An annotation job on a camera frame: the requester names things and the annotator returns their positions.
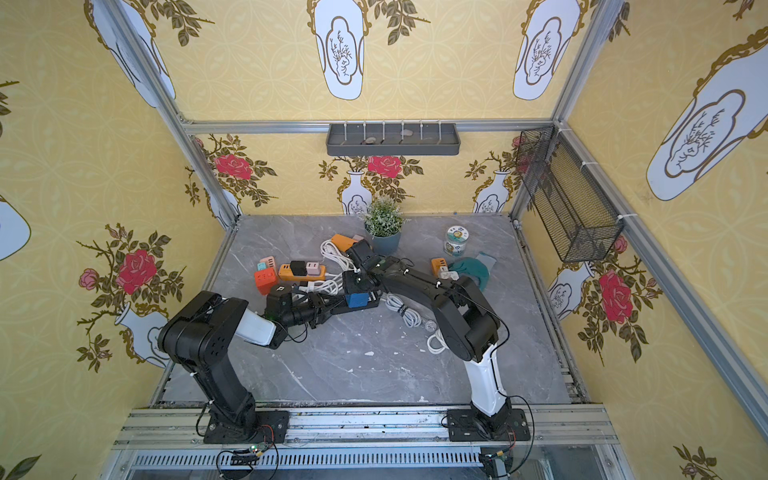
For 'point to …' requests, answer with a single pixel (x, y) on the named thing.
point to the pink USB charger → (312, 268)
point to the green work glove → (471, 267)
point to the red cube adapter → (265, 279)
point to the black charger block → (298, 268)
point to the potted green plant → (383, 219)
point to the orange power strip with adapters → (285, 274)
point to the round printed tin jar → (457, 237)
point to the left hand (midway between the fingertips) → (339, 302)
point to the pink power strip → (270, 263)
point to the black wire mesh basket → (581, 218)
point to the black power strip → (373, 300)
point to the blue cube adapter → (357, 300)
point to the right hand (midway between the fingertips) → (341, 290)
